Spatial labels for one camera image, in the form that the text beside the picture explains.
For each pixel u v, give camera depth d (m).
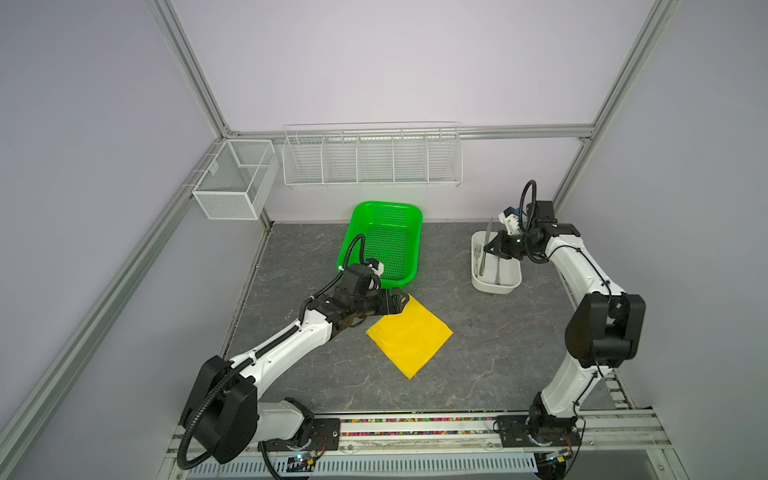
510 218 0.83
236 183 0.96
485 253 0.89
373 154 1.05
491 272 1.05
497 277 1.05
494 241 0.86
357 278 0.62
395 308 0.72
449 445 0.73
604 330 0.48
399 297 0.74
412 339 0.92
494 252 0.85
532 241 0.70
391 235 1.16
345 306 0.63
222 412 0.40
